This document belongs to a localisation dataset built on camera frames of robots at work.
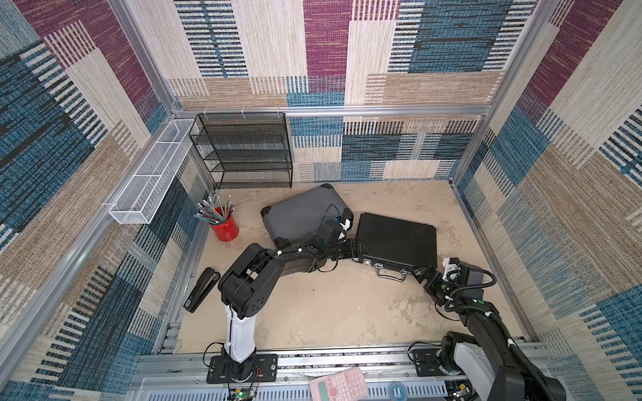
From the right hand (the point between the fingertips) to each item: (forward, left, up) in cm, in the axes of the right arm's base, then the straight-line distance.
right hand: (418, 280), depth 87 cm
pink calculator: (-29, +26, -2) cm, 39 cm away
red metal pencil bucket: (+19, +69, +5) cm, 72 cm away
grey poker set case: (+23, +40, +7) cm, 47 cm away
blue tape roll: (-31, +12, -4) cm, 33 cm away
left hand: (+10, +17, +4) cm, 21 cm away
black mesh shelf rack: (+54, +66, +15) cm, 87 cm away
